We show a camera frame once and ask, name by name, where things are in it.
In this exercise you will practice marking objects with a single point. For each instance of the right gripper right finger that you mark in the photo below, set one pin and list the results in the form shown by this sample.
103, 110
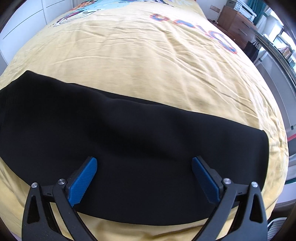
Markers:
249, 222

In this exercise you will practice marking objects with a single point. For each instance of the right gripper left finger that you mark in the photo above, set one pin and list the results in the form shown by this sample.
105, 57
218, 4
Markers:
39, 222

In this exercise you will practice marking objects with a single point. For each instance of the black pants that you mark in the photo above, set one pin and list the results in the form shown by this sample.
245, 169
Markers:
144, 149

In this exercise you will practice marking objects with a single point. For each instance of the white mesh chair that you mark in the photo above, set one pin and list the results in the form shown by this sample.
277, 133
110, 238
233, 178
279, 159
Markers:
274, 227

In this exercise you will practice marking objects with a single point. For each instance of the white desk with shelf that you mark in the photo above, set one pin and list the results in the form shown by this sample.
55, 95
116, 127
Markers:
280, 78

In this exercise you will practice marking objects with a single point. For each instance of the black bag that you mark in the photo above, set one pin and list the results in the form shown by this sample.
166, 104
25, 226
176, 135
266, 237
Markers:
251, 50

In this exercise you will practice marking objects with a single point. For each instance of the yellow printed bed cover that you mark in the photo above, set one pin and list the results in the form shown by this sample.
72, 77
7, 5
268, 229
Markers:
161, 51

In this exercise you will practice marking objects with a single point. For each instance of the brown wooden dresser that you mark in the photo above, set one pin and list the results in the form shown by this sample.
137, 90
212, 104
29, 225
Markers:
236, 26

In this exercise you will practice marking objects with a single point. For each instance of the white wardrobe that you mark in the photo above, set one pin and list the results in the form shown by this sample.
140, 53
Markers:
27, 20

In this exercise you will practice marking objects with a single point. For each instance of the white printer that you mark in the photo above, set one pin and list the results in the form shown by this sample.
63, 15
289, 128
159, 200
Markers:
243, 8

